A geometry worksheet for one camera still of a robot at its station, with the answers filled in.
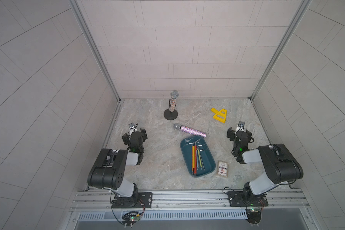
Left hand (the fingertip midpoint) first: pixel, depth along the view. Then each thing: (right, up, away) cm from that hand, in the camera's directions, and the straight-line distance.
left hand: (135, 128), depth 93 cm
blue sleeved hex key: (+39, -17, -8) cm, 44 cm away
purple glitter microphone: (+28, 0, +3) cm, 28 cm away
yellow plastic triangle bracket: (+60, +8, +13) cm, 62 cm away
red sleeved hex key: (+38, -17, -8) cm, 43 cm away
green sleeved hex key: (+41, -18, -8) cm, 45 cm away
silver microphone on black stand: (+23, +9, +13) cm, 28 cm away
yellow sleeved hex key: (+37, -16, -8) cm, 41 cm away
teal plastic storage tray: (+33, -10, -2) cm, 35 cm away
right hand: (+67, +1, +1) cm, 67 cm away
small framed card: (+53, -22, -13) cm, 59 cm away
